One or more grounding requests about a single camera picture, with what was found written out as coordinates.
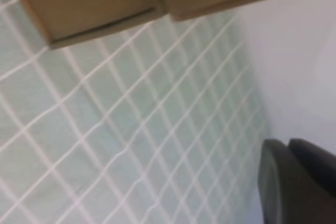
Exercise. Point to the cyan checkered tablecloth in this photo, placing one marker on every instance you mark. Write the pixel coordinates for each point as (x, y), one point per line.
(160, 123)

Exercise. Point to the brown cardboard shoebox drawer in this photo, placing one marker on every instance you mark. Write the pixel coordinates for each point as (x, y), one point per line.
(67, 22)

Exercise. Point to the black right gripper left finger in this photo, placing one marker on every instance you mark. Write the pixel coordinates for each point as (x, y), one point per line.
(288, 194)

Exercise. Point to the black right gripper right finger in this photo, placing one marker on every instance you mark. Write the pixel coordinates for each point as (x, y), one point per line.
(319, 163)

